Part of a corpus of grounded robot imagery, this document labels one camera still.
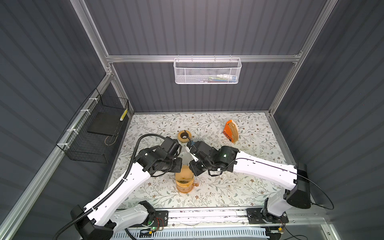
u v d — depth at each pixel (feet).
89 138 2.38
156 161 1.56
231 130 3.23
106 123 2.56
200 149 1.70
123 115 2.70
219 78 3.01
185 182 2.53
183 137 3.45
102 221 1.25
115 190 1.34
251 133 3.56
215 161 1.72
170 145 1.75
